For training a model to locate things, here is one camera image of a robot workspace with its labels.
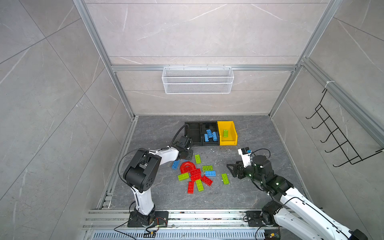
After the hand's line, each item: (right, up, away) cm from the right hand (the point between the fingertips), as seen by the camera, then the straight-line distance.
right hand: (231, 162), depth 79 cm
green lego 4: (-12, -6, +11) cm, 17 cm away
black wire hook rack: (+48, +9, -14) cm, 51 cm away
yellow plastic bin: (+7, +11, +26) cm, 29 cm away
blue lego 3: (-12, +11, +24) cm, 29 cm away
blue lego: (-9, +14, +28) cm, 33 cm away
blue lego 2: (-6, +11, +25) cm, 28 cm away
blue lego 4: (-32, -4, +12) cm, 34 cm away
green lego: (+2, +14, +28) cm, 32 cm away
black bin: (-6, +20, +35) cm, 41 cm away
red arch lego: (-26, -6, +12) cm, 29 cm away
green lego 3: (-27, -10, +7) cm, 29 cm away
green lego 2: (-18, -2, +16) cm, 24 cm away
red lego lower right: (-13, -12, +7) cm, 19 cm away
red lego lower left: (-22, -15, +4) cm, 27 cm away
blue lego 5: (-10, -9, +9) cm, 16 cm away
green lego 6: (-2, -12, +9) cm, 15 cm away
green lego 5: (-17, -14, +5) cm, 23 cm away
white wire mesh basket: (-18, +52, +22) cm, 59 cm away
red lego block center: (-19, -9, +9) cm, 23 cm away
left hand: (-24, +3, +19) cm, 31 cm away
